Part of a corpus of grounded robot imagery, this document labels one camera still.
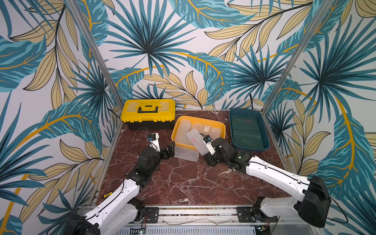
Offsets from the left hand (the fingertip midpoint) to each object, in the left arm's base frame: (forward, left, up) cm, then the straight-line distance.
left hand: (167, 144), depth 79 cm
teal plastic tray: (+22, -55, -16) cm, 61 cm away
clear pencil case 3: (+20, -30, -16) cm, 40 cm away
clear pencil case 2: (+25, -18, -15) cm, 34 cm away
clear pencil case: (+19, -8, -13) cm, 24 cm away
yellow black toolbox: (+23, +15, -2) cm, 27 cm away
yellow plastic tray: (+24, -30, -15) cm, 41 cm away
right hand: (-3, -22, -3) cm, 23 cm away
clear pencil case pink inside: (+1, -17, +1) cm, 17 cm away
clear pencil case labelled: (+21, -24, -14) cm, 35 cm away
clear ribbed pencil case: (+4, -10, -18) cm, 21 cm away
